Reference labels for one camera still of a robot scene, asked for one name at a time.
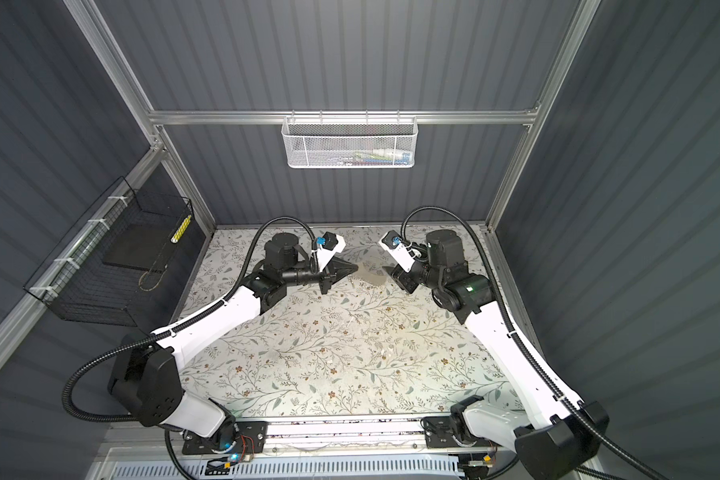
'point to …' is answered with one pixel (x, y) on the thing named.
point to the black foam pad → (141, 246)
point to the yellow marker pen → (181, 228)
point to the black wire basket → (111, 266)
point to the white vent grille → (432, 468)
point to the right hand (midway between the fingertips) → (398, 258)
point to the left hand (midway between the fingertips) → (356, 264)
